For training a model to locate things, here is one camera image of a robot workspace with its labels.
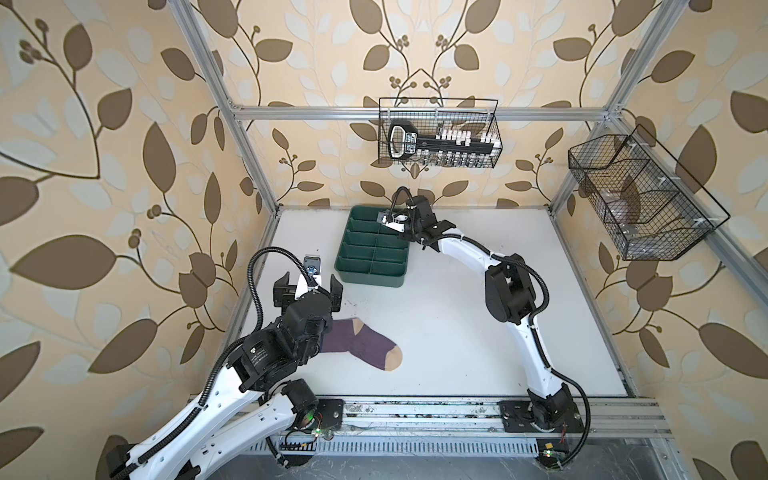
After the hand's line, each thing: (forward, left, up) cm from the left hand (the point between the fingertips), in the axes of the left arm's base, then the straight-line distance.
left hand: (314, 277), depth 67 cm
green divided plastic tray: (+23, -10, -22) cm, 34 cm away
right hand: (+35, -20, -16) cm, 43 cm away
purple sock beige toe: (-4, -8, -29) cm, 30 cm away
